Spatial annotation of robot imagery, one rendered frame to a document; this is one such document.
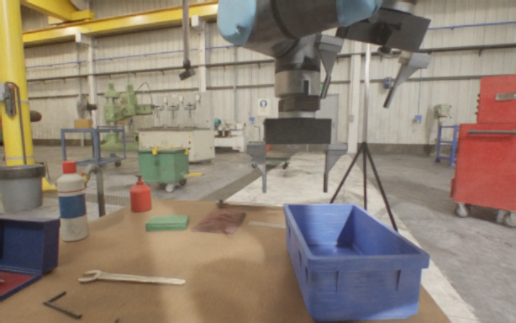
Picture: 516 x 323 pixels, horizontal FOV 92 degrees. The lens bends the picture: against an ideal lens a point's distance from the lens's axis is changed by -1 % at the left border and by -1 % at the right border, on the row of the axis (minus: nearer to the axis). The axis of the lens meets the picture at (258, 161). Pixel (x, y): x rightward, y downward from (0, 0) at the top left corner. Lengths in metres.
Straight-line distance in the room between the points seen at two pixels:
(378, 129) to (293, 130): 9.87
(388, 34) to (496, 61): 11.21
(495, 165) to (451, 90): 8.27
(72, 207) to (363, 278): 0.76
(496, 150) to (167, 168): 3.32
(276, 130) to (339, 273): 0.27
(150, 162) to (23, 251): 2.75
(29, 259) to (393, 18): 0.89
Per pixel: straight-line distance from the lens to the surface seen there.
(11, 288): 0.74
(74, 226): 0.90
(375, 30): 0.47
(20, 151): 4.32
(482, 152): 2.85
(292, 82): 0.49
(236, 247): 0.73
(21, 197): 3.38
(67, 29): 16.16
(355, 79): 10.01
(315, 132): 0.51
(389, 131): 10.38
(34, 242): 0.80
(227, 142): 9.49
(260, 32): 0.41
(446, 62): 11.12
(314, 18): 0.37
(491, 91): 2.87
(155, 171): 3.47
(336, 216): 0.73
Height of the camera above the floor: 0.79
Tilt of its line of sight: 7 degrees down
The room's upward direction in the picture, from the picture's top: straight up
